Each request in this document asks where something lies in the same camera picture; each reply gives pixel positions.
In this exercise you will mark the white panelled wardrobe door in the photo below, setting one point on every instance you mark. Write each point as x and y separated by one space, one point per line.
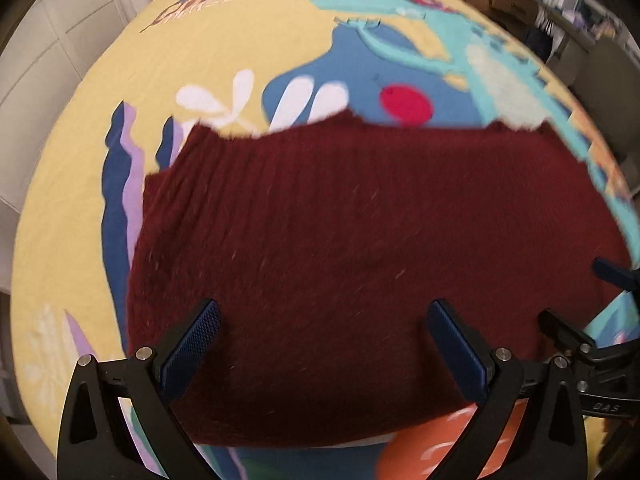
46 58

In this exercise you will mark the dark red knit sweater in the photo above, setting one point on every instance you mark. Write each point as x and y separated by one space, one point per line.
324 244

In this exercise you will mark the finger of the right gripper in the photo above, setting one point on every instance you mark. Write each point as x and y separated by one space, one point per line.
624 279
567 332

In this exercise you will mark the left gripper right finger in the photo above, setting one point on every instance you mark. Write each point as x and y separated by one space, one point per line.
550 442

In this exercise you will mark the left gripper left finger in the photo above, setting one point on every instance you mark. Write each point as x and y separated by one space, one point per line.
94 440

